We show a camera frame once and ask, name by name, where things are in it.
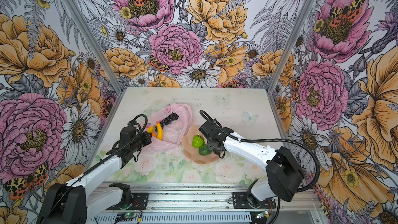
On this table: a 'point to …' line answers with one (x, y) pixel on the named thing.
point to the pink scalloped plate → (193, 153)
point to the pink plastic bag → (173, 131)
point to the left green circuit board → (124, 217)
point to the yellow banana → (159, 131)
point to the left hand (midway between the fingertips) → (151, 138)
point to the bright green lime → (197, 141)
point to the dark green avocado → (204, 150)
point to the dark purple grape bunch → (172, 117)
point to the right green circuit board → (261, 214)
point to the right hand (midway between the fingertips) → (218, 146)
